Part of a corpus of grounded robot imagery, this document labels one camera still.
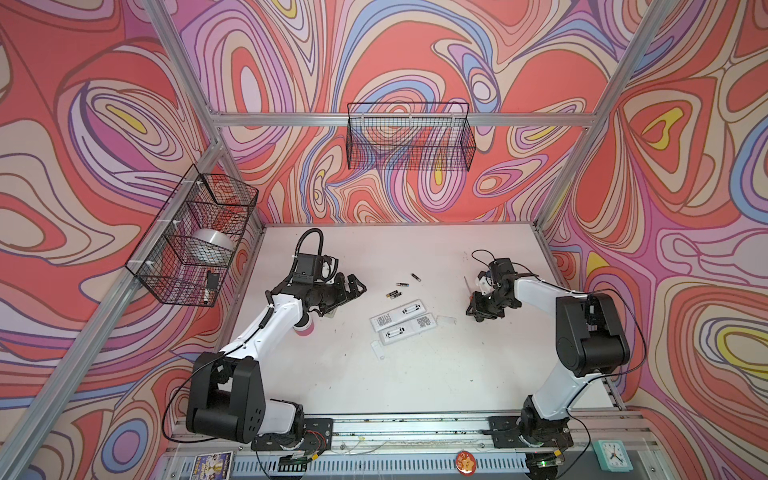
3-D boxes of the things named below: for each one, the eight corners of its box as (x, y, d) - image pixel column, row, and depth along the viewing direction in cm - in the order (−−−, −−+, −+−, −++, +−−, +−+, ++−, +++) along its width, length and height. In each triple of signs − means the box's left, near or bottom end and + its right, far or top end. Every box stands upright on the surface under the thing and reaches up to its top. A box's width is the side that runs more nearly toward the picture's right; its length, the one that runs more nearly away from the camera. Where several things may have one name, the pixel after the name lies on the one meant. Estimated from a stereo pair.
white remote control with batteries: (383, 348, 90) (383, 345, 88) (377, 335, 93) (377, 332, 91) (437, 326, 94) (438, 323, 93) (431, 315, 97) (431, 312, 95)
